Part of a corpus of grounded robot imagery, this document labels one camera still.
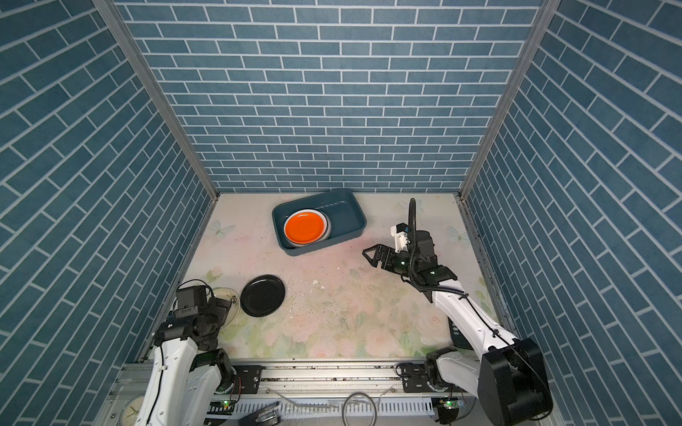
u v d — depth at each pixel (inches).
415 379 29.0
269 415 26.7
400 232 29.7
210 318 28.2
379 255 28.4
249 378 28.6
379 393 28.6
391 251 28.4
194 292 24.8
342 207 45.6
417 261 24.8
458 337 31.7
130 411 25.9
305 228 40.2
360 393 28.5
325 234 40.1
